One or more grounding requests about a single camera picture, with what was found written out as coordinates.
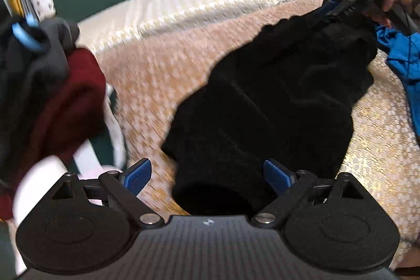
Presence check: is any dark grey garment blue loop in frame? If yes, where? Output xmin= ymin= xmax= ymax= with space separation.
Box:
xmin=0 ymin=16 xmax=81 ymax=176

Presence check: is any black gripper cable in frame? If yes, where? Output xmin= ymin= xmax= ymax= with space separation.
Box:
xmin=392 ymin=0 xmax=420 ymax=66

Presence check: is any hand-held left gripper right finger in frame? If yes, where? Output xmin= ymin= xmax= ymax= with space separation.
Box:
xmin=251 ymin=159 xmax=364 ymax=228

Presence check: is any person's right forearm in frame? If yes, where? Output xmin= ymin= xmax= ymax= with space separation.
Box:
xmin=405 ymin=0 xmax=420 ymax=21

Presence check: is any green white striped garment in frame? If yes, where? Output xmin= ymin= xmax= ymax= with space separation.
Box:
xmin=72 ymin=85 xmax=128 ymax=176

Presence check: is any maroon garment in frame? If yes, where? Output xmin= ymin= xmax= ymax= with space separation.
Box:
xmin=0 ymin=49 xmax=107 ymax=221

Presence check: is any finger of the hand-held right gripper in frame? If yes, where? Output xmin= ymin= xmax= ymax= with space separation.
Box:
xmin=315 ymin=0 xmax=337 ymax=21

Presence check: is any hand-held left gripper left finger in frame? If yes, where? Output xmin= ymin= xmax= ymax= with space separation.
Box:
xmin=52 ymin=159 xmax=165 ymax=229

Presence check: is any black fleece garment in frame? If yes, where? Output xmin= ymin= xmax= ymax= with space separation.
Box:
xmin=161 ymin=3 xmax=378 ymax=216

